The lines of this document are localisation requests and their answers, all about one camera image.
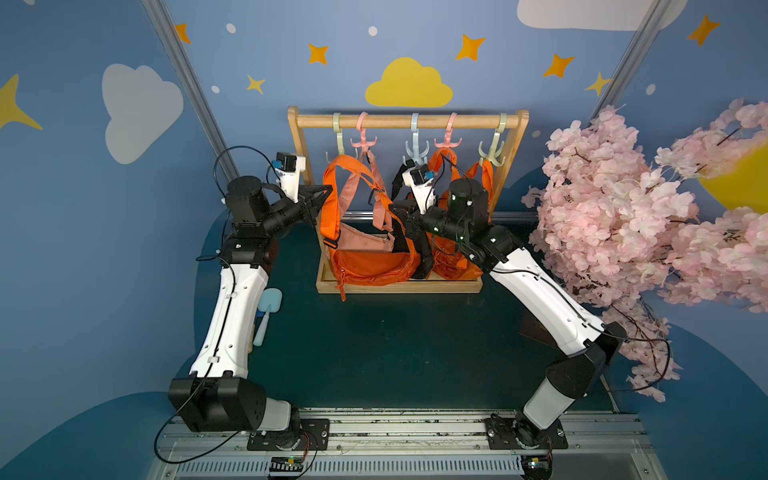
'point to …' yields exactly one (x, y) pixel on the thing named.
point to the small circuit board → (286, 464)
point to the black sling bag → (416, 245)
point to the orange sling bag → (354, 268)
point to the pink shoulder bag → (354, 238)
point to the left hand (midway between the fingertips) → (328, 182)
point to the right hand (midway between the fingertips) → (396, 202)
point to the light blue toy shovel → (269, 300)
